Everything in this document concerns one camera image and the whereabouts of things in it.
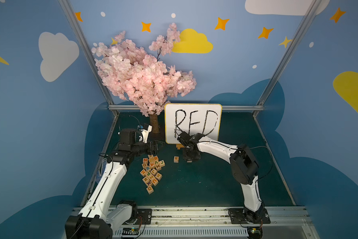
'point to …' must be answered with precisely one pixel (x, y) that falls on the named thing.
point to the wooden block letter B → (155, 158)
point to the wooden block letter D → (149, 189)
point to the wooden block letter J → (162, 163)
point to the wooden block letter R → (176, 159)
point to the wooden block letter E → (189, 161)
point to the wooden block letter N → (144, 160)
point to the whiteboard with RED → (203, 118)
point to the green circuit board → (130, 231)
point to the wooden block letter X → (148, 183)
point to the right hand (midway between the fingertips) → (189, 157)
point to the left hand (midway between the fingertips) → (159, 141)
